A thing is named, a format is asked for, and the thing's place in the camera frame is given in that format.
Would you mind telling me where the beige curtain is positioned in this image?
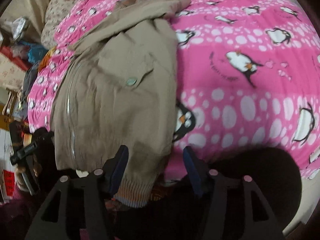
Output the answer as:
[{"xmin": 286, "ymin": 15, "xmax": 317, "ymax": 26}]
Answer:
[{"xmin": 1, "ymin": 0, "xmax": 50, "ymax": 43}]

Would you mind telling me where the silver foil bag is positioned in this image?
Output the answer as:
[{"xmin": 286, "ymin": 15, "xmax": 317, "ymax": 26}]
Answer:
[{"xmin": 11, "ymin": 17, "xmax": 30, "ymax": 41}]

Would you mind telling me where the beige zip jacket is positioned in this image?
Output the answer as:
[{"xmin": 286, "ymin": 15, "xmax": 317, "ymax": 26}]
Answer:
[{"xmin": 50, "ymin": 0, "xmax": 190, "ymax": 207}]

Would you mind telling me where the person's left hand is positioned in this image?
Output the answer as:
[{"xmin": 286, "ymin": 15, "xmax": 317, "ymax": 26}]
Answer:
[{"xmin": 15, "ymin": 164, "xmax": 42, "ymax": 192}]

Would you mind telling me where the blue plastic bag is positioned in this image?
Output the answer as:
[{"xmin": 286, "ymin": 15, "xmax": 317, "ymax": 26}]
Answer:
[{"xmin": 27, "ymin": 43, "xmax": 48, "ymax": 64}]

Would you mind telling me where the pink penguin blanket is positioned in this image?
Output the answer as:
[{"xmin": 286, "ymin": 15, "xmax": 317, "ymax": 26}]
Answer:
[{"xmin": 28, "ymin": 0, "xmax": 319, "ymax": 182}]

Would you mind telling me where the orange cloth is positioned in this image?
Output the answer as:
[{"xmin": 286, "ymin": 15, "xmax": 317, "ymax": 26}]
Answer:
[{"xmin": 38, "ymin": 46, "xmax": 56, "ymax": 73}]

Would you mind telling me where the floral bed sheet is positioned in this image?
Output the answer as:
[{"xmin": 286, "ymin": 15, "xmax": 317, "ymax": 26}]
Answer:
[{"xmin": 41, "ymin": 0, "xmax": 77, "ymax": 50}]

